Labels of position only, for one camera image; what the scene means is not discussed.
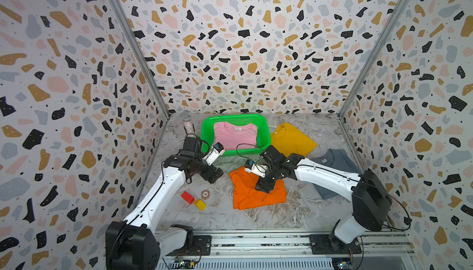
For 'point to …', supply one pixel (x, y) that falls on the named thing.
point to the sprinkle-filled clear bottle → (188, 126)
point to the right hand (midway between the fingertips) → (259, 180)
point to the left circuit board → (185, 263)
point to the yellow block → (201, 204)
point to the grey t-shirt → (337, 158)
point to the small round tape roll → (205, 195)
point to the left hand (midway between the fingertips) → (216, 165)
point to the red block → (188, 198)
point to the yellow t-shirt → (288, 140)
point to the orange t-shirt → (245, 195)
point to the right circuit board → (342, 263)
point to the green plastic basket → (263, 134)
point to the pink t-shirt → (234, 137)
